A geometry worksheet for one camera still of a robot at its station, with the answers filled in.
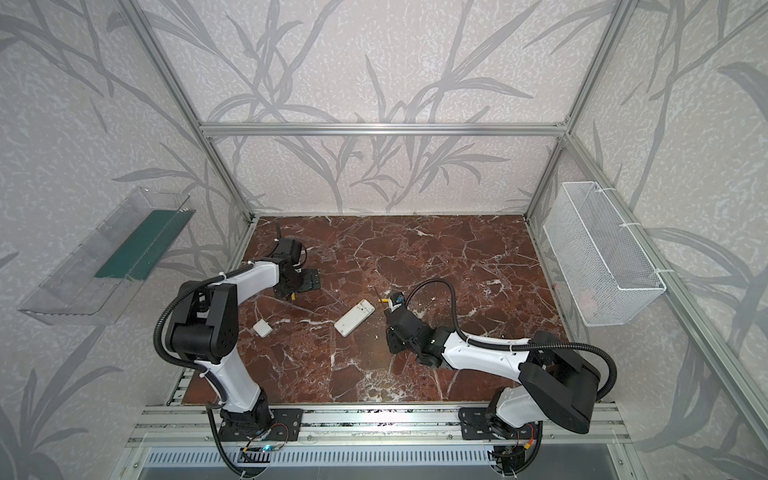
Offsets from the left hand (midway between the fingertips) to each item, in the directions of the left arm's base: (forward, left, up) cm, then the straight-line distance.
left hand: (309, 275), depth 99 cm
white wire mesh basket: (-20, -74, +33) cm, 83 cm away
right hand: (-17, -28, +3) cm, 33 cm away
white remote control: (-14, -16, -2) cm, 22 cm away
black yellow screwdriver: (-10, -25, +2) cm, 27 cm away
